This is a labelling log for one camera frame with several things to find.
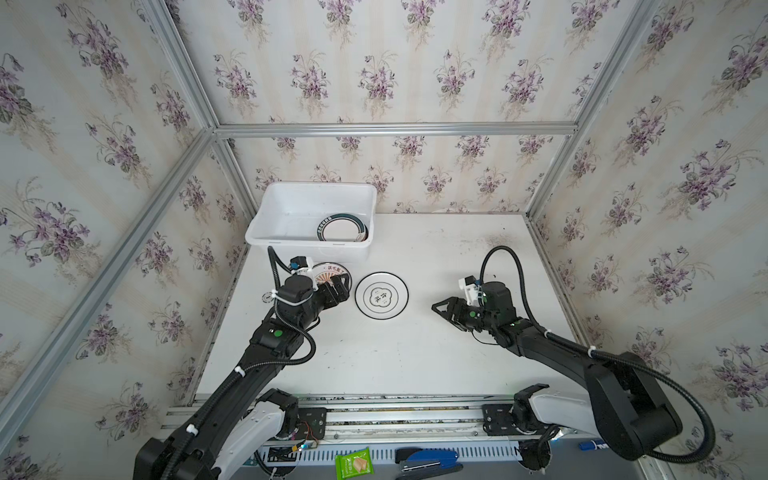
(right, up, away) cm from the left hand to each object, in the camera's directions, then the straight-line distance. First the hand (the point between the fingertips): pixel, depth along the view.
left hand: (335, 276), depth 78 cm
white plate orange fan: (-8, -1, +23) cm, 24 cm away
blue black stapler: (+21, -41, -12) cm, 47 cm away
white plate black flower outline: (+12, -8, +17) cm, 23 cm away
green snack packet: (+6, -42, -11) cm, 44 cm away
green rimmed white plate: (-2, +15, +30) cm, 33 cm away
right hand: (+27, -11, +5) cm, 30 cm away
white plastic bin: (-27, +20, +43) cm, 54 cm away
